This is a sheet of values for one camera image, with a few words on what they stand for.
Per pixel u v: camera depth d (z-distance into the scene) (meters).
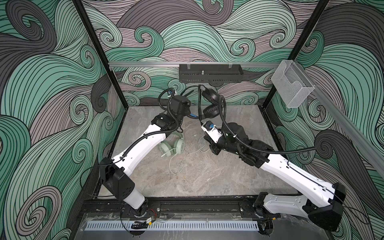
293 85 0.80
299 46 0.85
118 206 0.73
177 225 0.70
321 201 0.38
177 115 0.55
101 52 0.88
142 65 2.00
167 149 0.87
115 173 0.40
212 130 0.56
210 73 0.97
